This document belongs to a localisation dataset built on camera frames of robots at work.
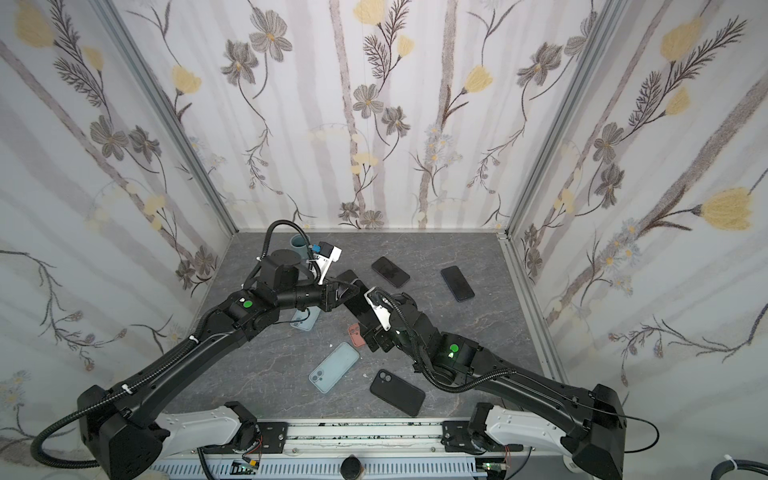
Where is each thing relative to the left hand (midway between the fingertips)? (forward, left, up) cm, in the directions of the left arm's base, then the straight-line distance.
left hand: (354, 283), depth 69 cm
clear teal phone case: (+5, +17, -32) cm, 36 cm away
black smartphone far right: (+20, -35, -31) cm, 51 cm away
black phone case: (-17, -11, -30) cm, 36 cm away
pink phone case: (-1, +1, -31) cm, 31 cm away
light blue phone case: (-11, +9, -31) cm, 34 cm away
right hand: (-4, -4, -4) cm, 7 cm away
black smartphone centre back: (+25, -11, -31) cm, 41 cm away
